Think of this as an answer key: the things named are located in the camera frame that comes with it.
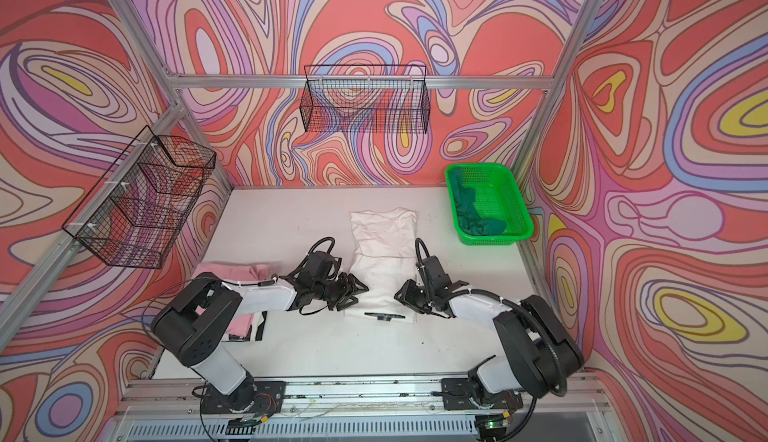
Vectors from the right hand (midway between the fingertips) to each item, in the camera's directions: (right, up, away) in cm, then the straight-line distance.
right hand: (403, 305), depth 89 cm
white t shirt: (-6, +12, +7) cm, 15 cm away
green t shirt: (+24, +26, +15) cm, 38 cm away
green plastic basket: (+40, +34, +29) cm, 60 cm away
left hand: (-10, +3, -1) cm, 11 cm away
